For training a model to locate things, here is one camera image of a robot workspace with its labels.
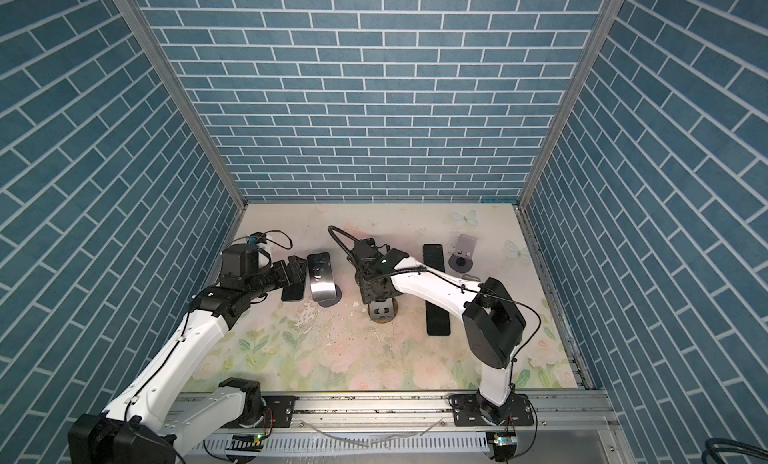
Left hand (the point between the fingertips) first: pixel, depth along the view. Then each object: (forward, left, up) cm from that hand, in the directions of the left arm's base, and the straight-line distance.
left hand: (296, 265), depth 80 cm
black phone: (-8, -40, -19) cm, 45 cm away
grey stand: (+12, -50, -15) cm, 54 cm away
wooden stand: (-9, -24, -11) cm, 28 cm away
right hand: (-3, -20, -9) cm, 23 cm away
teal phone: (+1, +5, -18) cm, 18 cm away
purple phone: (+2, -5, -9) cm, 11 cm away
